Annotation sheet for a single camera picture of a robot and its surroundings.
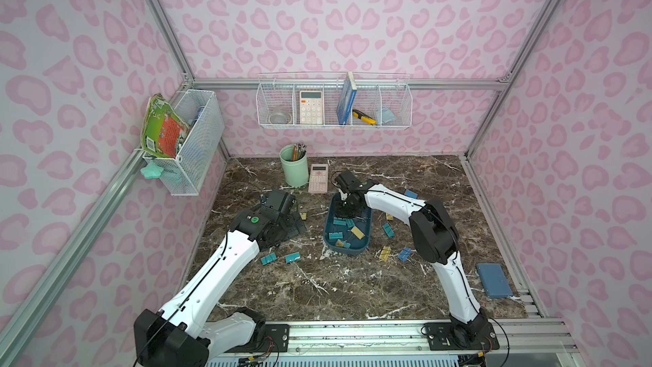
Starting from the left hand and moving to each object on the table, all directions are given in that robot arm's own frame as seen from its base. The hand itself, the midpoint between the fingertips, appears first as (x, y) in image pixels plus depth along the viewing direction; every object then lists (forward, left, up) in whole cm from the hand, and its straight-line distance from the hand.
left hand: (289, 225), depth 79 cm
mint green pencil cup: (+30, +2, -11) cm, 32 cm away
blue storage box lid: (-12, -66, -15) cm, 69 cm away
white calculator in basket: (+42, -5, +14) cm, 44 cm away
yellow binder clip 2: (-3, -31, -15) cm, 35 cm away
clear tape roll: (+39, +7, +10) cm, 41 cm away
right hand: (+13, -14, -15) cm, 24 cm away
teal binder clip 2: (+6, -34, -15) cm, 38 cm away
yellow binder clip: (+13, -2, -17) cm, 21 cm away
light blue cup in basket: (+44, -35, +8) cm, 57 cm away
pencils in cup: (+33, 0, -1) cm, 33 cm away
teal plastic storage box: (+4, -18, -15) cm, 24 cm away
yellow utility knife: (+40, -26, +10) cm, 49 cm away
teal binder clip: (-4, +9, -16) cm, 18 cm away
